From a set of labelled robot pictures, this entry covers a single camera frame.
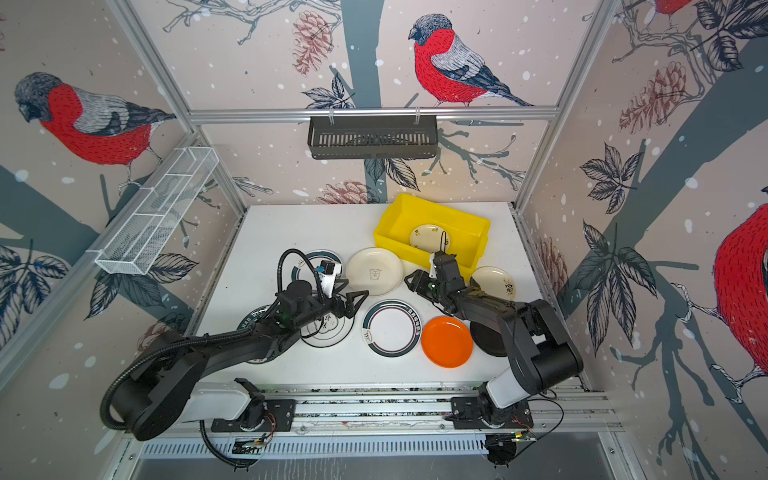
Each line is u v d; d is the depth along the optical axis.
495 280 0.98
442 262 0.72
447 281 0.72
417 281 0.81
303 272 0.73
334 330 0.88
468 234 1.10
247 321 0.90
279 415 0.73
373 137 1.06
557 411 0.76
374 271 1.01
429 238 1.09
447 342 0.84
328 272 0.73
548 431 0.70
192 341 0.48
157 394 0.42
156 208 0.78
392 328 0.88
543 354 0.45
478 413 0.73
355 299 0.75
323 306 0.70
